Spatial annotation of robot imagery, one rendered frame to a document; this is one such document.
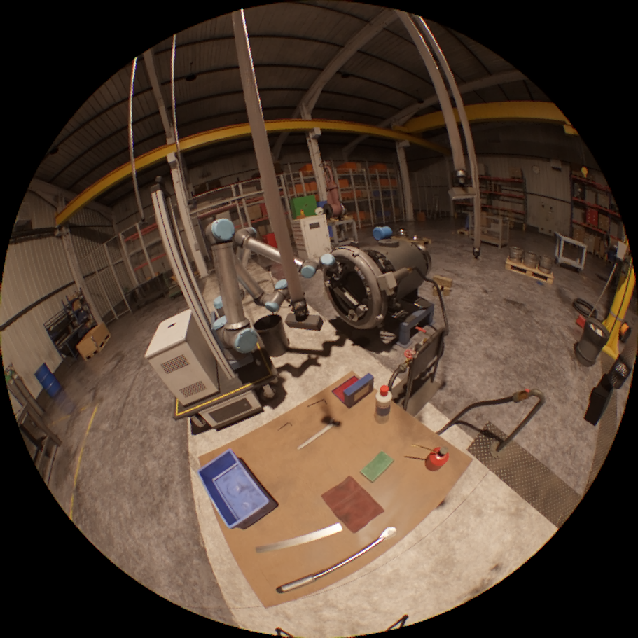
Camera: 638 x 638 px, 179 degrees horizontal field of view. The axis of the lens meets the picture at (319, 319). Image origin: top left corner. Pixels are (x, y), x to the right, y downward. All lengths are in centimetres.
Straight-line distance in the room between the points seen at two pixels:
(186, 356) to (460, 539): 198
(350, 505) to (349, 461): 20
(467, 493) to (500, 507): 27
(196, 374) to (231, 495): 86
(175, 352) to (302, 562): 129
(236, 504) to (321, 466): 40
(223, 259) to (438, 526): 182
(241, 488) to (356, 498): 47
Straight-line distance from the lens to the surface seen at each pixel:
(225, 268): 106
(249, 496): 97
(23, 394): 752
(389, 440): 93
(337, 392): 108
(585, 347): 287
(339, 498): 85
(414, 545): 136
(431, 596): 147
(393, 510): 86
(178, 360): 145
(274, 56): 935
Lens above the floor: 132
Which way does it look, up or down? 30 degrees down
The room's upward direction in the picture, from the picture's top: 12 degrees counter-clockwise
